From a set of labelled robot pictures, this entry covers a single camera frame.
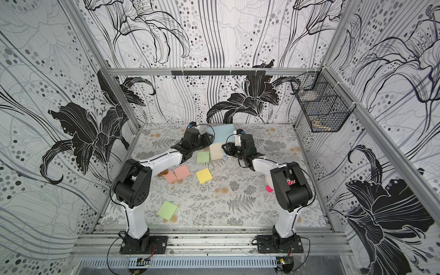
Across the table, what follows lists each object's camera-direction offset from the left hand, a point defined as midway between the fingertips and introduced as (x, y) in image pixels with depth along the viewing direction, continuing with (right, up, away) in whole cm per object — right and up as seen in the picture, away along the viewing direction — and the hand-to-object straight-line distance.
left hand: (212, 139), depth 95 cm
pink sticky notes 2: (-23, -21, -2) cm, 31 cm away
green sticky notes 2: (-22, -35, -12) cm, 43 cm away
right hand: (+8, -3, -1) cm, 8 cm away
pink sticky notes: (-18, -19, 0) cm, 26 cm away
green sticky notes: (-6, -11, +4) cm, 13 cm away
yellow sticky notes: (-5, -21, +1) cm, 21 cm away
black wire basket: (+60, +18, -7) cm, 63 cm away
